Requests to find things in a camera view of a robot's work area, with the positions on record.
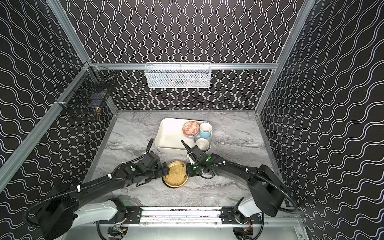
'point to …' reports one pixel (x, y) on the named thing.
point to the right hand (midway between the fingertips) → (188, 173)
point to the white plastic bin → (169, 135)
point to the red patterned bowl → (190, 129)
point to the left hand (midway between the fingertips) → (166, 170)
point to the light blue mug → (205, 130)
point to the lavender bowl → (191, 137)
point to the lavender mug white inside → (203, 143)
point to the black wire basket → (88, 90)
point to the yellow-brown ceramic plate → (177, 176)
